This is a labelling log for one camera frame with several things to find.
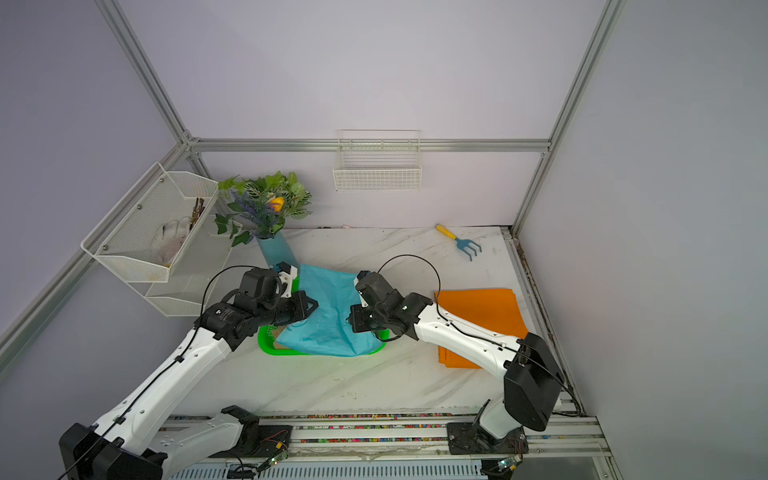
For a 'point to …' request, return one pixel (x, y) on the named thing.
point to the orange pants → (494, 310)
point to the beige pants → (278, 345)
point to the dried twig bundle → (198, 209)
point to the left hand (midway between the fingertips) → (315, 306)
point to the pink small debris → (346, 226)
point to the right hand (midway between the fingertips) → (354, 322)
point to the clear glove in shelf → (169, 238)
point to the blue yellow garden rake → (461, 243)
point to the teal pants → (328, 330)
